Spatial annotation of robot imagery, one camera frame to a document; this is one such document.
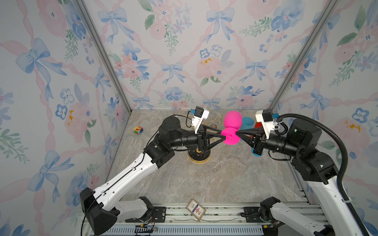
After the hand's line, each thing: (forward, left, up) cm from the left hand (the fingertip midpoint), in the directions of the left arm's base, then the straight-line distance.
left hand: (223, 136), depth 53 cm
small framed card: (-16, +9, -41) cm, 45 cm away
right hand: (+2, -6, 0) cm, 7 cm away
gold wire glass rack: (+18, +2, -14) cm, 23 cm away
